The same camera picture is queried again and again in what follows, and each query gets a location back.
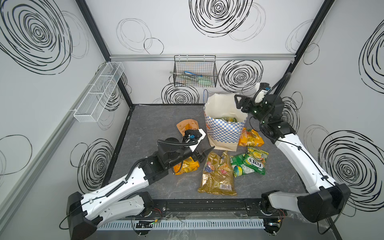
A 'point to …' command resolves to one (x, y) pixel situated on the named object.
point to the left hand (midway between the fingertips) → (207, 138)
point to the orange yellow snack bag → (187, 165)
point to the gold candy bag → (218, 176)
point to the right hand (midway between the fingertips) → (239, 95)
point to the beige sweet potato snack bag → (187, 124)
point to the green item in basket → (203, 81)
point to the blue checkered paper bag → (224, 121)
